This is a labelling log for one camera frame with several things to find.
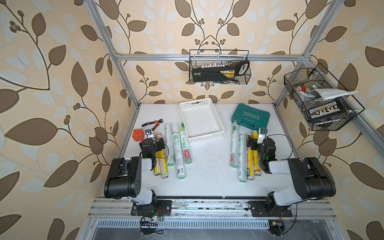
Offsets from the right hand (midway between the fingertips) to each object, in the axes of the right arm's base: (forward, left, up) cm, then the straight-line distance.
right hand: (257, 136), depth 93 cm
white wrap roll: (-13, +11, -4) cm, 18 cm away
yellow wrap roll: (-11, +59, -4) cm, 60 cm away
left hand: (+1, +66, 0) cm, 66 cm away
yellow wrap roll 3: (-13, +3, -4) cm, 14 cm away
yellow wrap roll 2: (-12, +7, -4) cm, 14 cm away
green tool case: (+18, -1, -2) cm, 18 cm away
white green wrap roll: (-5, +15, -4) cm, 16 cm away
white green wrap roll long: (-16, +49, -2) cm, 51 cm away
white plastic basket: (+18, +35, -4) cm, 40 cm away
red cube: (+5, +77, -1) cm, 77 cm away
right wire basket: (+17, -22, +26) cm, 38 cm away
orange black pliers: (+18, +67, -5) cm, 70 cm away
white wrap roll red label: (-7, +45, -3) cm, 45 cm away
